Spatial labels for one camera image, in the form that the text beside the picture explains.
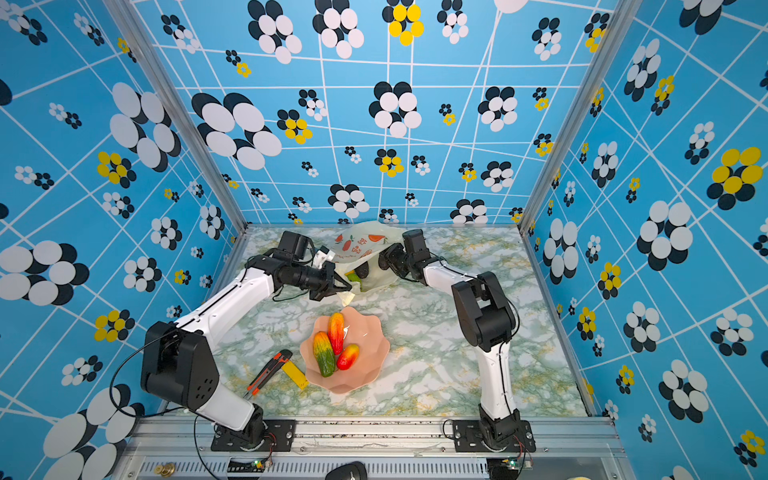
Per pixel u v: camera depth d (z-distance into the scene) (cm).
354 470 67
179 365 43
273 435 73
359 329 91
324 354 81
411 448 72
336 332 86
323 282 73
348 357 83
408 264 87
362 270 102
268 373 83
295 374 83
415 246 80
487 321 56
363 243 99
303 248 71
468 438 73
